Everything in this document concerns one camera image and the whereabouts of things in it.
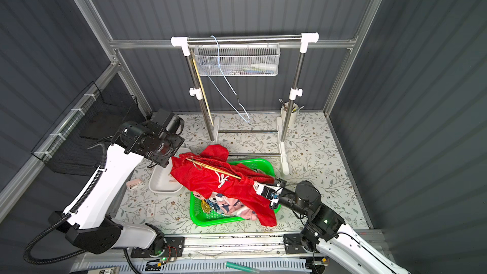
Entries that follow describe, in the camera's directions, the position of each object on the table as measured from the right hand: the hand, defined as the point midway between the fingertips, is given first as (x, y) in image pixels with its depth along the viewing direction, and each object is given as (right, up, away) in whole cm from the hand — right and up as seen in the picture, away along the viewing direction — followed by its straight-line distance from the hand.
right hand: (261, 180), depth 67 cm
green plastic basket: (-25, -19, +13) cm, 34 cm away
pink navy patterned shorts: (-10, -14, +11) cm, 21 cm away
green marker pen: (-7, -33, +2) cm, 34 cm away
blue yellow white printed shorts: (-21, -14, +13) cm, 28 cm away
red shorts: (-20, +2, +5) cm, 21 cm away
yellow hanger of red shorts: (-21, +6, -3) cm, 22 cm away
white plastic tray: (-47, -7, +24) cm, 53 cm away
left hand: (-30, +11, +1) cm, 32 cm away
